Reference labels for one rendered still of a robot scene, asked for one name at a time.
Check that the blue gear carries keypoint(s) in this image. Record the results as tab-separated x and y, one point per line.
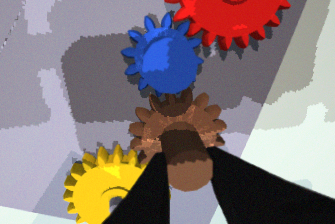
163	56

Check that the brown gear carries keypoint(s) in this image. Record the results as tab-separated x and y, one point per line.
182	129

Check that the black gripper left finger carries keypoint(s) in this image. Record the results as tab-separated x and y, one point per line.
148	201

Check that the grey board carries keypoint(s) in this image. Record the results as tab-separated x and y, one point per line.
63	93

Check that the yellow gear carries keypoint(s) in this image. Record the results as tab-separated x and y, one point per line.
94	182

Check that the red gear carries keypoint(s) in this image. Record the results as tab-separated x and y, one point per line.
229	18

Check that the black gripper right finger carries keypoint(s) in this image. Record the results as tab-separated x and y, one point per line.
248	194

